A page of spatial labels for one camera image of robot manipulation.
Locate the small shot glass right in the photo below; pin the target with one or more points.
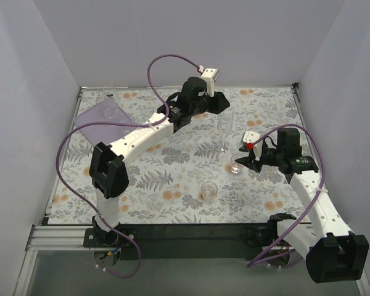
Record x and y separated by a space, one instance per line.
235 167

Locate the clear ribbed tumbler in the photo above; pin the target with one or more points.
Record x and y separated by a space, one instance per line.
108 108

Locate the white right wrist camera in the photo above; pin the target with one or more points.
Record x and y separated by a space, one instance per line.
250 138

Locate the small shot glass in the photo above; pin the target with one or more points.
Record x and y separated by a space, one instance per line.
235 167
208 190

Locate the floral tablecloth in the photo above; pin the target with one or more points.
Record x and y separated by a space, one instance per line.
165 181

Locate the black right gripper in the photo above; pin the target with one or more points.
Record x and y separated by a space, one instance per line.
256 161

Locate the small shot glass front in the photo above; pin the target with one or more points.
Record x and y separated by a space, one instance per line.
208 190

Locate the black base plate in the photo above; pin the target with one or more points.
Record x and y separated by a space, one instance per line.
171 241

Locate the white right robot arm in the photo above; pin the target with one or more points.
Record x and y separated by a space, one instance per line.
332 251

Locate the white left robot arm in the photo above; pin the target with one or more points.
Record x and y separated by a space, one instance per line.
110 163

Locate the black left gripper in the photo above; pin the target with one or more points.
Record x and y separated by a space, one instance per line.
212 102

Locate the labelled champagne flute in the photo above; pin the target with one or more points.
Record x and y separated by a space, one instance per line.
110 95

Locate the aluminium frame rail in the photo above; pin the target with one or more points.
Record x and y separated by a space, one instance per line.
47 238

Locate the tall plain flute glass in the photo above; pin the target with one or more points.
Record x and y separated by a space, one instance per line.
225 126

